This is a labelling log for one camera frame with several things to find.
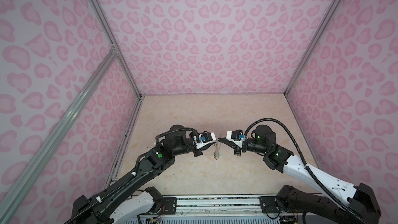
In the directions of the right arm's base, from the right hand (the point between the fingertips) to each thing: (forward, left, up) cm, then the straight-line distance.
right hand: (221, 138), depth 68 cm
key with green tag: (+3, 0, -24) cm, 24 cm away
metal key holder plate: (-3, +2, -2) cm, 4 cm away
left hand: (+1, +3, +1) cm, 4 cm away
